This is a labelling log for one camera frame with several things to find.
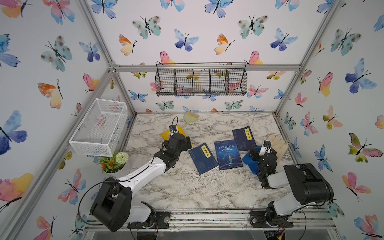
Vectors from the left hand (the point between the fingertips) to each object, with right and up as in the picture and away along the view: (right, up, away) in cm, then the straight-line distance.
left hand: (183, 137), depth 86 cm
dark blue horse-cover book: (+40, -2, +18) cm, 44 cm away
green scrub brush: (+2, +14, +32) cm, 35 cm away
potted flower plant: (-33, -14, -9) cm, 37 cm away
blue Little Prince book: (+28, -13, +9) cm, 32 cm away
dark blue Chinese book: (+12, -14, +9) cm, 20 cm away
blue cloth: (+41, -17, +5) cm, 45 cm away
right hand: (+48, -5, +4) cm, 48 cm away
